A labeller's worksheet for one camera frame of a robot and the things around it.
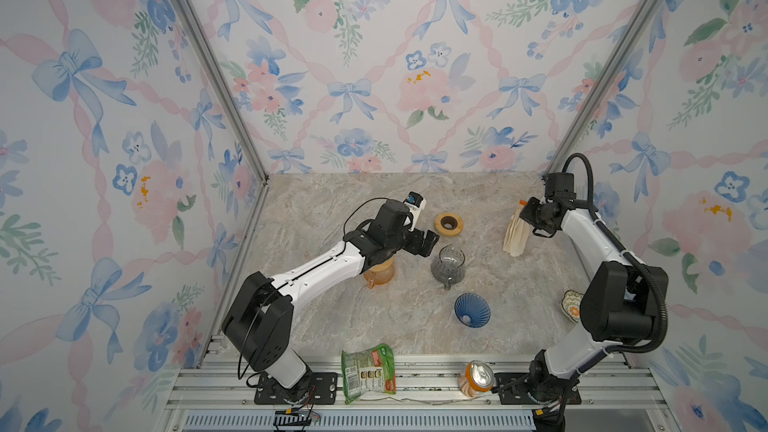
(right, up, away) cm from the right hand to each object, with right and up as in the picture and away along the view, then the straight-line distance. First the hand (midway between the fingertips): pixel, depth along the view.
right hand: (528, 212), depth 92 cm
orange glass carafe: (-45, -18, -5) cm, 49 cm away
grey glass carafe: (-24, -18, +3) cm, 30 cm away
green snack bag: (-48, -39, -18) cm, 64 cm away
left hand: (-33, -4, -11) cm, 35 cm away
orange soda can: (-23, -36, -25) cm, 50 cm away
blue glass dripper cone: (-20, -27, -8) cm, 35 cm away
